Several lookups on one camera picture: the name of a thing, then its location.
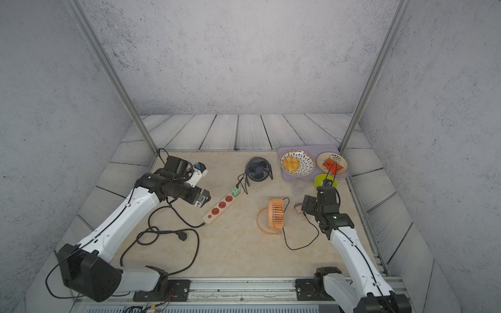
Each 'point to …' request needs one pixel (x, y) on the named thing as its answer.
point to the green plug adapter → (236, 191)
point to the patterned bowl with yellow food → (297, 163)
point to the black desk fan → (258, 169)
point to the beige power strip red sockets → (207, 218)
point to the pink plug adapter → (298, 207)
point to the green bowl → (319, 178)
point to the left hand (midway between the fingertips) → (203, 192)
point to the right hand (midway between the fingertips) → (317, 200)
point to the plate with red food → (332, 163)
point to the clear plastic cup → (299, 185)
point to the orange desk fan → (275, 215)
